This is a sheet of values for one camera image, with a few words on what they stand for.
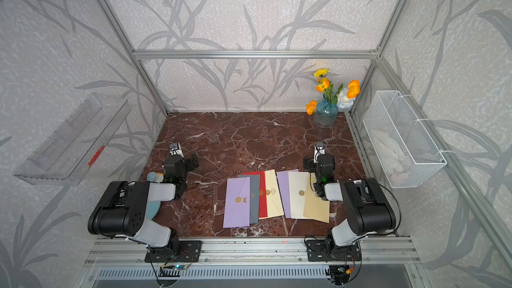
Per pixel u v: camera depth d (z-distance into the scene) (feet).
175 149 2.63
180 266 2.31
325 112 3.45
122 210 1.50
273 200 2.84
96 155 2.11
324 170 2.35
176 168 2.36
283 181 3.02
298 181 3.02
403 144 2.03
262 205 2.79
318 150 2.65
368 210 1.49
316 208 2.84
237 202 2.83
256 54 6.00
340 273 2.47
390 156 2.48
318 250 2.42
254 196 2.85
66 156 2.14
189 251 2.38
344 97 2.65
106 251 2.47
